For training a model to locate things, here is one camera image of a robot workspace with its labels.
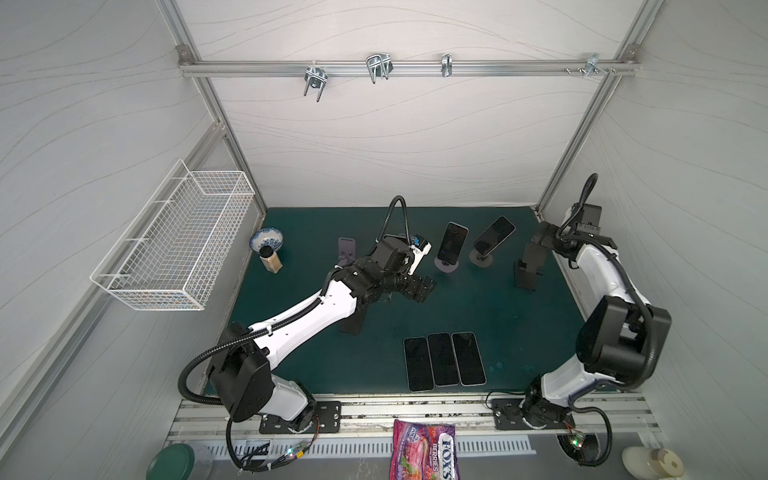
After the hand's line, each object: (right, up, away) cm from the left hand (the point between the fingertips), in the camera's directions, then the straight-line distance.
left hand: (428, 271), depth 77 cm
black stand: (-21, -18, +13) cm, 30 cm away
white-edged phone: (+13, -27, +9) cm, 31 cm away
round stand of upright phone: (+9, -1, +24) cm, 26 cm away
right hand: (+42, +11, +11) cm, 44 cm away
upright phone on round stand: (+10, +7, +17) cm, 21 cm away
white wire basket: (-62, +5, -10) cm, 63 cm away
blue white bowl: (-56, +9, +30) cm, 64 cm away
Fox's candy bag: (-2, -40, -10) cm, 41 cm away
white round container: (+45, -38, -16) cm, 61 cm away
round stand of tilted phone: (+22, +1, +27) cm, 34 cm away
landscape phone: (-2, -27, +5) cm, 27 cm away
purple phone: (+4, -24, +3) cm, 25 cm away
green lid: (-54, -37, -18) cm, 68 cm away
